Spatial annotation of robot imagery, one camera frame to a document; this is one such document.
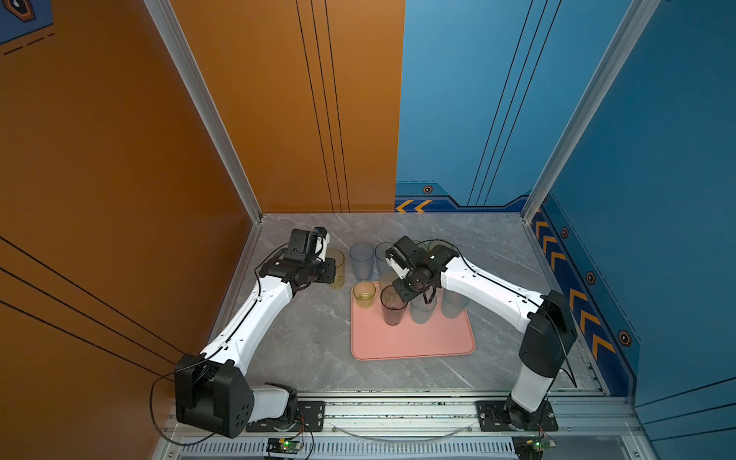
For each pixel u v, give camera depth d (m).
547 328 0.43
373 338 0.87
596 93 0.83
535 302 0.47
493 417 0.72
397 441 0.71
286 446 0.71
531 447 0.70
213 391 0.39
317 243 0.66
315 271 0.72
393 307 0.80
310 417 0.73
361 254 0.92
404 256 0.65
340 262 0.89
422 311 0.88
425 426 0.73
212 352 0.42
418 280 0.60
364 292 0.94
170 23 0.71
